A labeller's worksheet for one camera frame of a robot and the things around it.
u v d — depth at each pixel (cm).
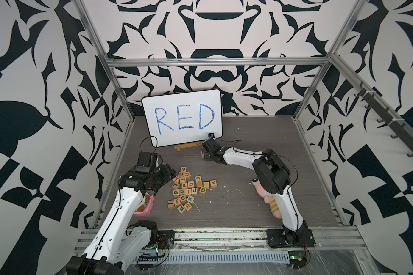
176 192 85
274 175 56
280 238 74
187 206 81
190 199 83
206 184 88
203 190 86
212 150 79
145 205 80
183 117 94
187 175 91
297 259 71
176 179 89
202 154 98
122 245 52
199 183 87
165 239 74
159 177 66
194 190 85
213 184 88
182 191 85
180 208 81
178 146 99
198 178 89
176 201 83
